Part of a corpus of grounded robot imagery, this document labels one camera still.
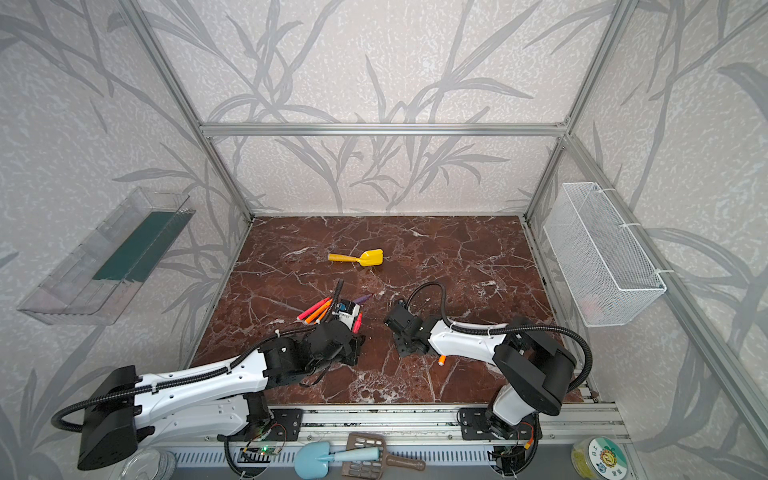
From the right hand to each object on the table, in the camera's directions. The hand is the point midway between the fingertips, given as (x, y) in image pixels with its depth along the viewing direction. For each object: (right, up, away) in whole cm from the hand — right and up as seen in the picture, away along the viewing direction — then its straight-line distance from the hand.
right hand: (405, 330), depth 89 cm
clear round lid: (-56, -22, -25) cm, 65 cm away
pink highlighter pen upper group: (-29, +6, +5) cm, 30 cm away
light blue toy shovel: (-22, -24, -21) cm, 38 cm away
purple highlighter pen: (-14, +8, +7) cm, 18 cm away
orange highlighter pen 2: (+10, -7, -5) cm, 13 cm away
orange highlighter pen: (-17, +11, -31) cm, 37 cm away
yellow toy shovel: (-14, +21, +18) cm, 31 cm away
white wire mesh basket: (+42, +21, -28) cm, 54 cm away
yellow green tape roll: (+41, -19, -26) cm, 53 cm away
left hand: (-9, +3, -11) cm, 15 cm away
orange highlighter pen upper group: (-26, +6, +6) cm, 28 cm away
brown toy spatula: (-7, -26, -20) cm, 34 cm away
